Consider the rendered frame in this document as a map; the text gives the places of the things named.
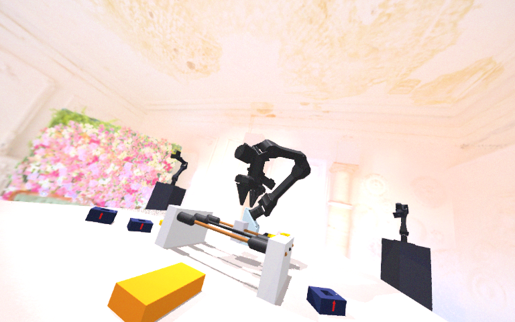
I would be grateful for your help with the orange rectangular block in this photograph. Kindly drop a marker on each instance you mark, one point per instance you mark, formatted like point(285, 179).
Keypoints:
point(150, 296)

